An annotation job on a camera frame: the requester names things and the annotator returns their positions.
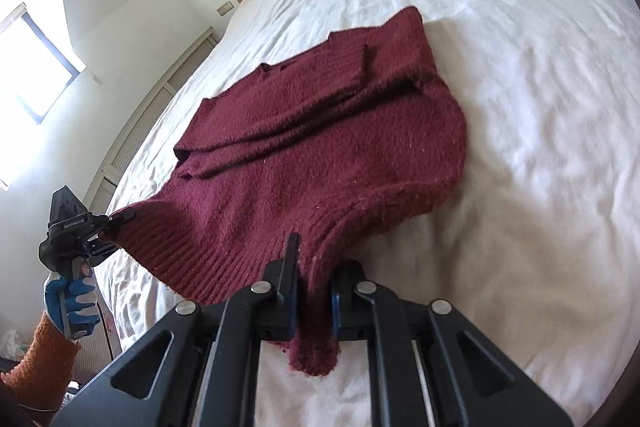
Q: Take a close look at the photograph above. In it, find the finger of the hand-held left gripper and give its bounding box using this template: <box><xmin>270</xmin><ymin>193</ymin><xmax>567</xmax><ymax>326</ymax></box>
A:
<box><xmin>81</xmin><ymin>239</ymin><xmax>119</xmax><ymax>269</ymax></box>
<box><xmin>97</xmin><ymin>208</ymin><xmax>137</xmax><ymax>232</ymax></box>

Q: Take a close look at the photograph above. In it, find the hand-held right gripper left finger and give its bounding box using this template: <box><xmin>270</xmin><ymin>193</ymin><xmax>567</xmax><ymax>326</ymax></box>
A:
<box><xmin>50</xmin><ymin>233</ymin><xmax>301</xmax><ymax>427</ymax></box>

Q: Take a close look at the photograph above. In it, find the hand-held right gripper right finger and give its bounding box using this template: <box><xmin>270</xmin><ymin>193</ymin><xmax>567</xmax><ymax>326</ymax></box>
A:
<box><xmin>327</xmin><ymin>259</ymin><xmax>576</xmax><ymax>427</ymax></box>

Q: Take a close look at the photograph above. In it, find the dark red knitted sweater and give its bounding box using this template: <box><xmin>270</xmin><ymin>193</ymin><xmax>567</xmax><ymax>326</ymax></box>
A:
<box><xmin>102</xmin><ymin>6</ymin><xmax>469</xmax><ymax>378</ymax></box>

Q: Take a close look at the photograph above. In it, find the person's left forearm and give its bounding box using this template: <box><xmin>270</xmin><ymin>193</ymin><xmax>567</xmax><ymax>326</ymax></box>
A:
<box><xmin>0</xmin><ymin>311</ymin><xmax>84</xmax><ymax>414</ymax></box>

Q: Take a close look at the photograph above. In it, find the person's left hand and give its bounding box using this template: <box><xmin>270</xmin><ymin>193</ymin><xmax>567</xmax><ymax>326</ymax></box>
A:
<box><xmin>44</xmin><ymin>271</ymin><xmax>101</xmax><ymax>344</ymax></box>

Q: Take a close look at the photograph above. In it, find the window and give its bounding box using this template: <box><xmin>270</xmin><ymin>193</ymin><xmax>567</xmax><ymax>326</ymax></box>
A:
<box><xmin>0</xmin><ymin>2</ymin><xmax>87</xmax><ymax>126</ymax></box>

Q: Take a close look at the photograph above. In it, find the white bed cover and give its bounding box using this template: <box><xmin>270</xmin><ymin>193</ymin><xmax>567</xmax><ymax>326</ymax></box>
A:
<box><xmin>92</xmin><ymin>0</ymin><xmax>640</xmax><ymax>427</ymax></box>

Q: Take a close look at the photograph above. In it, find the low slatted wall cabinet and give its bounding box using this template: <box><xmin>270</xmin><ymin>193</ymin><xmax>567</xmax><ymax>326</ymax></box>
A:
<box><xmin>82</xmin><ymin>27</ymin><xmax>221</xmax><ymax>219</ymax></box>

